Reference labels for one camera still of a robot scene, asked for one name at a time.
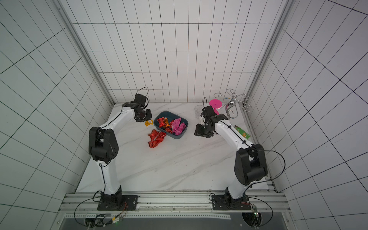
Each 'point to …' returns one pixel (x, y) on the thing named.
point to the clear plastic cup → (198, 110)
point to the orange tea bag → (166, 122)
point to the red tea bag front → (169, 129)
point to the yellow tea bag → (148, 122)
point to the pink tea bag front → (180, 129)
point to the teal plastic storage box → (173, 116)
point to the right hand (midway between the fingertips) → (193, 133)
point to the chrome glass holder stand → (232, 109)
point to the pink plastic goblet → (215, 104)
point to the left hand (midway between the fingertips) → (149, 119)
